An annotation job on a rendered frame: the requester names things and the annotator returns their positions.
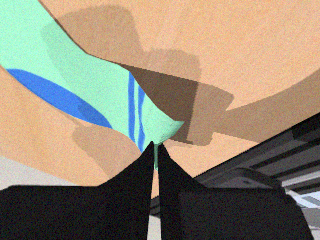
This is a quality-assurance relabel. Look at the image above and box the mint green sock with blue toe and heel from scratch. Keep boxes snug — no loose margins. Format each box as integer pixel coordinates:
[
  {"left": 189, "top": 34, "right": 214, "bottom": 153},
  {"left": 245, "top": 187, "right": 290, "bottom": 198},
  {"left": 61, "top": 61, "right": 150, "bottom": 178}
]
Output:
[{"left": 0, "top": 0, "right": 184, "bottom": 171}]

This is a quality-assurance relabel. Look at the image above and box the black slotted metal crossbar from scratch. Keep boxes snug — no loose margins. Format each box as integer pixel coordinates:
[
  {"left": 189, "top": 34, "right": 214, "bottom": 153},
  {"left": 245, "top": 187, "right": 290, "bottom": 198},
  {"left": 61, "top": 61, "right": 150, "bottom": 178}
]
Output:
[{"left": 193, "top": 112, "right": 320, "bottom": 185}]

